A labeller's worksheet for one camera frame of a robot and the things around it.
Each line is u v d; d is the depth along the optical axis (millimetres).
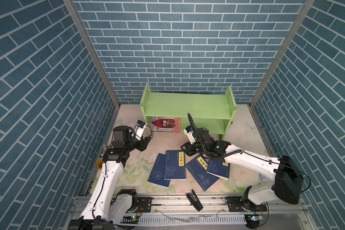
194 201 740
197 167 871
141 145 683
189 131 710
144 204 733
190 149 706
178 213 723
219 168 845
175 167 845
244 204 663
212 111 839
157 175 833
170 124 917
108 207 429
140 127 657
